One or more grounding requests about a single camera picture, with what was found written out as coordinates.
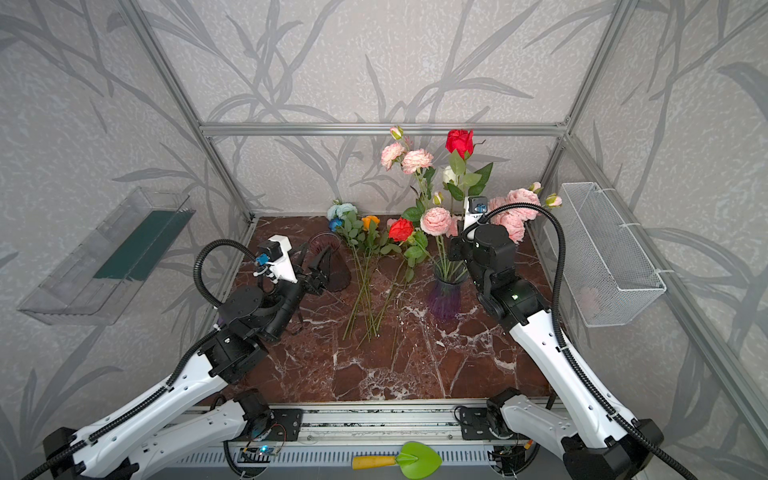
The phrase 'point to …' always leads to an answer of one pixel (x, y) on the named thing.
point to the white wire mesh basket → (611, 275)
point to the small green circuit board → (263, 450)
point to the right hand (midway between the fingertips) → (462, 213)
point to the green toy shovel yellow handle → (415, 460)
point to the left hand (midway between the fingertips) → (324, 238)
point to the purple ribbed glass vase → (445, 295)
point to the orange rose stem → (371, 238)
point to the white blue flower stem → (338, 209)
